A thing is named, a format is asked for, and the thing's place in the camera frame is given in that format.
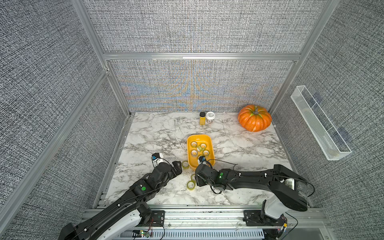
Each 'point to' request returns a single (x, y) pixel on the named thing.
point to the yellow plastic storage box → (208, 139)
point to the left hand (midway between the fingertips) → (179, 165)
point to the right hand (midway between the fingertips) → (197, 173)
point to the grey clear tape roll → (194, 153)
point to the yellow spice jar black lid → (202, 118)
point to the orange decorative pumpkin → (254, 118)
